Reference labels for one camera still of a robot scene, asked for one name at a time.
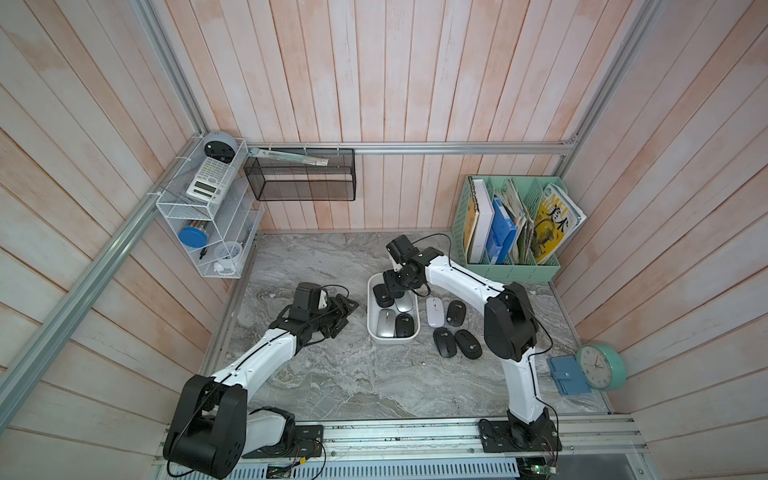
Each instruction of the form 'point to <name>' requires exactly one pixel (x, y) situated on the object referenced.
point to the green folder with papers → (510, 198)
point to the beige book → (473, 212)
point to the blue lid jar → (193, 237)
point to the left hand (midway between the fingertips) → (355, 314)
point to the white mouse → (435, 310)
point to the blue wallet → (568, 375)
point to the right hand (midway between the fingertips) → (391, 283)
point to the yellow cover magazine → (558, 217)
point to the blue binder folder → (501, 233)
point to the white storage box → (372, 311)
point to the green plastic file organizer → (529, 188)
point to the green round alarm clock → (602, 365)
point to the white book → (482, 245)
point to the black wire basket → (276, 180)
